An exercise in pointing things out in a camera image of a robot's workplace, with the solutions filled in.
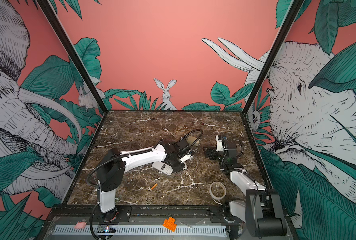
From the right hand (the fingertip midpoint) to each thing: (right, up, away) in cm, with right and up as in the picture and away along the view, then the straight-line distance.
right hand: (207, 145), depth 87 cm
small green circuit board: (-51, -37, -18) cm, 66 cm away
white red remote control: (-26, -13, +1) cm, 30 cm away
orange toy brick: (-21, -35, -17) cm, 44 cm away
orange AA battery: (-31, -23, -4) cm, 38 cm away
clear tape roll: (+5, -24, -5) cm, 25 cm away
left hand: (-16, -11, -3) cm, 20 cm away
